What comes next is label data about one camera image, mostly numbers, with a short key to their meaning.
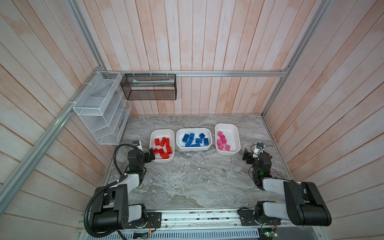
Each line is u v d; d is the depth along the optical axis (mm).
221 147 982
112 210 419
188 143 1010
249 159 817
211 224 730
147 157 817
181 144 1019
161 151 970
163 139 1034
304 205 434
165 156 953
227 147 995
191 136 1044
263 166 676
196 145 1008
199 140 1011
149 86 1048
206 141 1028
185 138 1038
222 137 1040
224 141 1021
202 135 1044
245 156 838
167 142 1030
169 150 958
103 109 717
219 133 1069
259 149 763
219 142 1038
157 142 1010
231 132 1083
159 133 1071
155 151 970
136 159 674
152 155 837
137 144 780
